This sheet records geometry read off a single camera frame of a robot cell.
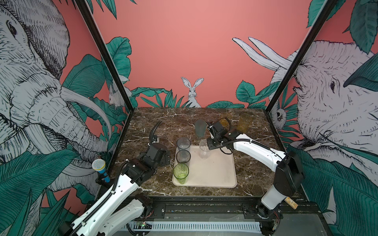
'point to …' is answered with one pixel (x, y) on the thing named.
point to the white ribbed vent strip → (198, 226)
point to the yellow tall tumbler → (244, 122)
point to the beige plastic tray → (219, 170)
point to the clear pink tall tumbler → (204, 149)
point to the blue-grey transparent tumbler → (183, 143)
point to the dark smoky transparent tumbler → (183, 156)
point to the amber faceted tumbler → (225, 122)
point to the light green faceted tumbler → (180, 171)
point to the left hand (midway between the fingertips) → (159, 151)
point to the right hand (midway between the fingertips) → (208, 141)
